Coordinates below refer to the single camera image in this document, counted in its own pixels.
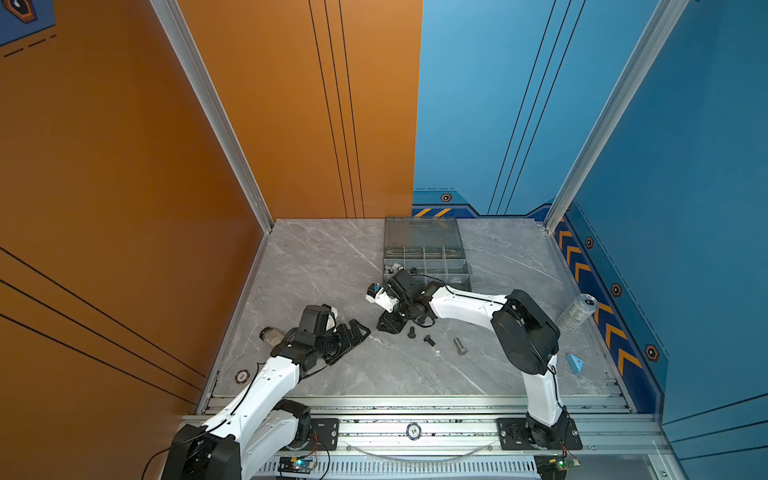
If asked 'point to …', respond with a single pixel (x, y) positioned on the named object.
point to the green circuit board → (297, 464)
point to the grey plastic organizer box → (431, 247)
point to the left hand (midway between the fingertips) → (361, 336)
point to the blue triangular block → (576, 363)
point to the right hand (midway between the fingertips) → (380, 323)
